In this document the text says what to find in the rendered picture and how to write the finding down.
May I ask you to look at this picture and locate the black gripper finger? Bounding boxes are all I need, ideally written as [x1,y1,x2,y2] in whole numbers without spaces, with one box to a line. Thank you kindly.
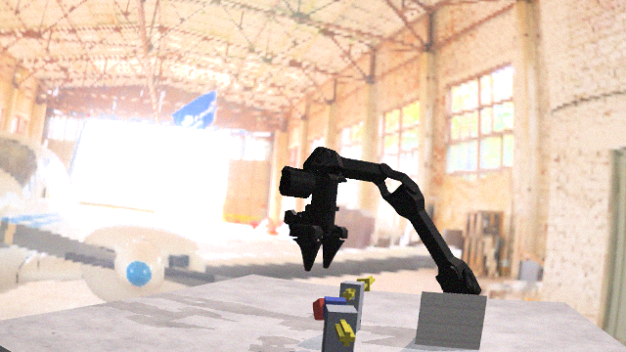
[320,238,345,269]
[291,238,322,272]

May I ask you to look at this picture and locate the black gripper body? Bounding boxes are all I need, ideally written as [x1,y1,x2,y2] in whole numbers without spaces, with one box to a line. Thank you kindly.
[289,199,348,241]

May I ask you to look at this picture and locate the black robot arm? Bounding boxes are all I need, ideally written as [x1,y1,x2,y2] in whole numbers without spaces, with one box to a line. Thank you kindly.
[279,147,481,295]

